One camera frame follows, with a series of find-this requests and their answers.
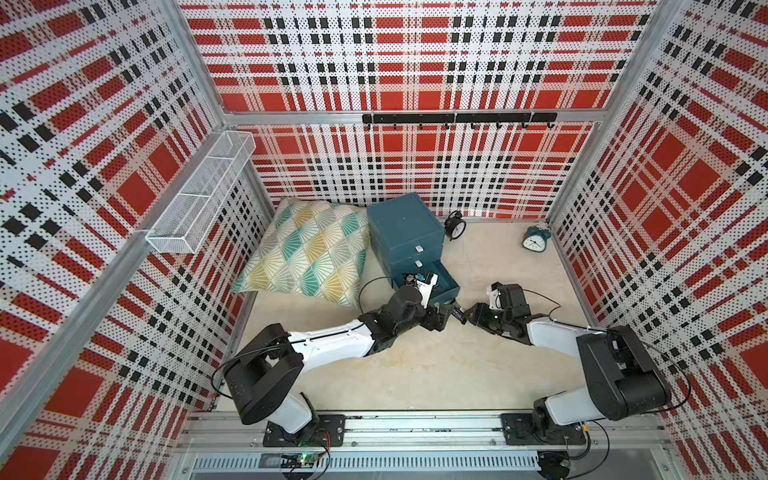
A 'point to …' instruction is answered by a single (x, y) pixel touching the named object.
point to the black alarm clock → (454, 225)
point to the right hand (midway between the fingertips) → (472, 314)
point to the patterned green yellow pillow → (310, 247)
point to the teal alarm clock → (536, 238)
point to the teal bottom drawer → (444, 287)
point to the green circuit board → (296, 460)
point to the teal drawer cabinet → (408, 239)
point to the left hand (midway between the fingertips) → (444, 302)
